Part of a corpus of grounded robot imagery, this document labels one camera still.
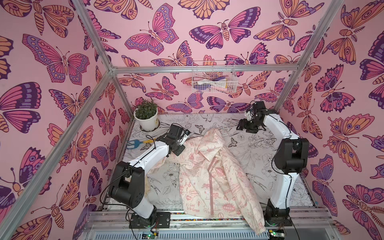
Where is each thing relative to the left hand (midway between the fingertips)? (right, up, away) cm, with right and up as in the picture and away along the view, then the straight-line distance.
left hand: (178, 144), depth 92 cm
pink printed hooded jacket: (+20, -21, -10) cm, 31 cm away
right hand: (+41, +10, +4) cm, 43 cm away
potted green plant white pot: (-22, +20, +8) cm, 31 cm away
